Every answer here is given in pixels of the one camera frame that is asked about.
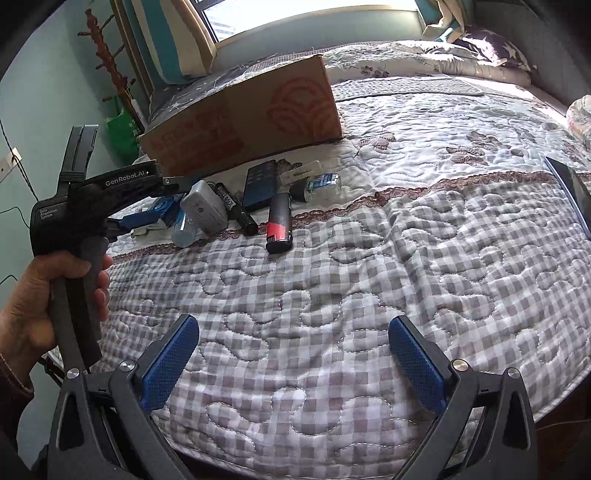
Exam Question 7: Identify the white power adapter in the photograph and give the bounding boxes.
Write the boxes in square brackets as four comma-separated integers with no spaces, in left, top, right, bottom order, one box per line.
[180,180,228,237]

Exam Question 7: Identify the black marker pen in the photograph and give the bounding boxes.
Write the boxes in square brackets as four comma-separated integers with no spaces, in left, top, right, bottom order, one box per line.
[214,182,259,236]

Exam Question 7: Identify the dark blue remote control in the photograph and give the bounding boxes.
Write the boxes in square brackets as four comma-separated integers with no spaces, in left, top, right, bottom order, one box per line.
[242,160,279,212]

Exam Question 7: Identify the black and red lighter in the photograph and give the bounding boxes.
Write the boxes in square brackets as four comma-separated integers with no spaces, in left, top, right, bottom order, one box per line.
[266,193,293,254]

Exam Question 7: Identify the blue capped tube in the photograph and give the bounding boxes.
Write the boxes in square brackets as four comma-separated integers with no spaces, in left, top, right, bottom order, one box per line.
[171,210,204,248]

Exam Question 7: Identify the person's left hand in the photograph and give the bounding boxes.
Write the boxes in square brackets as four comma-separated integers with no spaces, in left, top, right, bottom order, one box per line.
[1,251,91,390]

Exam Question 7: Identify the green bag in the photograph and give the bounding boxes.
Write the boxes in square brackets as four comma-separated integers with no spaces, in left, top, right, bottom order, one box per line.
[106,96,139,165]

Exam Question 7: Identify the dark star pattern blanket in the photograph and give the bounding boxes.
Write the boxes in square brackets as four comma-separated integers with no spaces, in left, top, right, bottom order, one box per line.
[146,57,290,131]

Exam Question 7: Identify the white flat stick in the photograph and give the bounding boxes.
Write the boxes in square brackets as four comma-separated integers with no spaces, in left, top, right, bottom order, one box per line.
[280,161,322,186]

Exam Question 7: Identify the small bottle with black cap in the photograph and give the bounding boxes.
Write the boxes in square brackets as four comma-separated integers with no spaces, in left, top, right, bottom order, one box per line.
[290,173,342,203]

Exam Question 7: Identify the brown cardboard box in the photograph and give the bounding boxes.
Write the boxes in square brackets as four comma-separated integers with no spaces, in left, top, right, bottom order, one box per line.
[139,56,342,177]

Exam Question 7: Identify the checkered quilted bedspread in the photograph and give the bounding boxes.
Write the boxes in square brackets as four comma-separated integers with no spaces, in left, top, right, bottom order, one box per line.
[96,75,590,479]

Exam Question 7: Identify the wooden coat rack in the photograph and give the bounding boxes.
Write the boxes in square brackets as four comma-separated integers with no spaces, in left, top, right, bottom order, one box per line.
[77,8,145,133]

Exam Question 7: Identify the black smartphone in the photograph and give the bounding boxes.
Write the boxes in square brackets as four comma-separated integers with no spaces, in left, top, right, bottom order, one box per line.
[544,156,591,239]

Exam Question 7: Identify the floral folded quilt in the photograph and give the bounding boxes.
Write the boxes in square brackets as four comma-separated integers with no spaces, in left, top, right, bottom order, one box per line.
[322,40,531,87]

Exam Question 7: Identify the curtain right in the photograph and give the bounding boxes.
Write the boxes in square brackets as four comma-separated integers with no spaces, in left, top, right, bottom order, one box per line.
[415,0,474,43]

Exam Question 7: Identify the grey padded headboard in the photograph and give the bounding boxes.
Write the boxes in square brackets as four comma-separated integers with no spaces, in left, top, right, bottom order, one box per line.
[474,1,590,106]

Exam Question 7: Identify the star pattern pillow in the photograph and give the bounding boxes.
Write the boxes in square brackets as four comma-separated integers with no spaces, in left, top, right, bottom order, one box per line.
[455,26,532,72]

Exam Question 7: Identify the wall power socket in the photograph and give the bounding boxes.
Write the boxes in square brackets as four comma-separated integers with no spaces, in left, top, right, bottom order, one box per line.
[0,148,22,182]

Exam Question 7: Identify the black cable on wall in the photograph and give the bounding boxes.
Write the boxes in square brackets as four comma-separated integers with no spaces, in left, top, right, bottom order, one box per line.
[0,119,40,287]

